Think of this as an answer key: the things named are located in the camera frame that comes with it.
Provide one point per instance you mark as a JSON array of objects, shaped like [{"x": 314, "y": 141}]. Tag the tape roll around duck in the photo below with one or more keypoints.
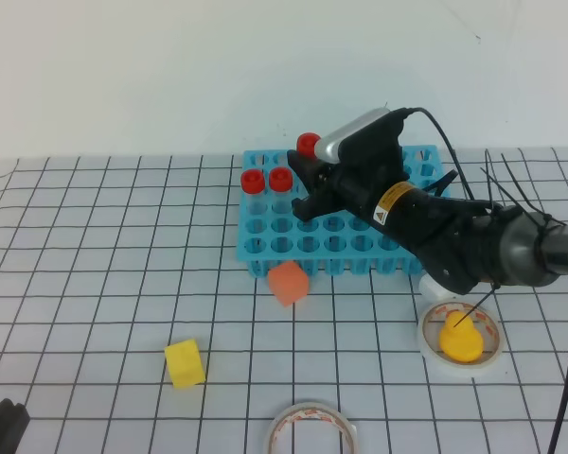
[{"x": 430, "y": 324}]

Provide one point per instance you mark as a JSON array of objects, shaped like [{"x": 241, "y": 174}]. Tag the red capped tube far left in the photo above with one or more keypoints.
[{"x": 253, "y": 187}]

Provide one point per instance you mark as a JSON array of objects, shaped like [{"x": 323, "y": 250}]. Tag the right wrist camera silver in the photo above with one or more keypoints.
[{"x": 327, "y": 147}]

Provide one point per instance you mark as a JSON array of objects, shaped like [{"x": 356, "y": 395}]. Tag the tape roll at bottom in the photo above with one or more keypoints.
[{"x": 311, "y": 411}]

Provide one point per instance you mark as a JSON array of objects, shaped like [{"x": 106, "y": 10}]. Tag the red capped clear test tube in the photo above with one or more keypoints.
[{"x": 305, "y": 144}]

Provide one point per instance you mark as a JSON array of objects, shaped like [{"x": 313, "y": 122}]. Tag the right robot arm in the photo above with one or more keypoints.
[{"x": 460, "y": 243}]

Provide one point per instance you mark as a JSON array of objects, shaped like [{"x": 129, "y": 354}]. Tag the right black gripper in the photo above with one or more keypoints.
[{"x": 381, "y": 195}]

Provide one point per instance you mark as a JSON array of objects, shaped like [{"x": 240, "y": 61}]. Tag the grid patterned table mat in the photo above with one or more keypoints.
[{"x": 106, "y": 261}]

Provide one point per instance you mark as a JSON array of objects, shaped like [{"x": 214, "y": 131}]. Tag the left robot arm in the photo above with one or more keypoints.
[{"x": 14, "y": 420}]

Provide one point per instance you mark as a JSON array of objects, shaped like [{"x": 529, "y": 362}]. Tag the yellow foam cube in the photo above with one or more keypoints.
[{"x": 184, "y": 364}]

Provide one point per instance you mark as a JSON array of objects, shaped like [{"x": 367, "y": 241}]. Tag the white foam cube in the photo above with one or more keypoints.
[{"x": 432, "y": 291}]

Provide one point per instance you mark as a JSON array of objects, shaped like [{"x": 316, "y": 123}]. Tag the orange foam cube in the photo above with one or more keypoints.
[{"x": 288, "y": 283}]

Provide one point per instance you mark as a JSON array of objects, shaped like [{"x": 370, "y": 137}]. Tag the yellow rubber duck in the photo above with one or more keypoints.
[{"x": 459, "y": 339}]

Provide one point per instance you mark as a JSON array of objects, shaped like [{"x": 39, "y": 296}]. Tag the blue test tube rack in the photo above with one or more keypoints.
[{"x": 269, "y": 234}]

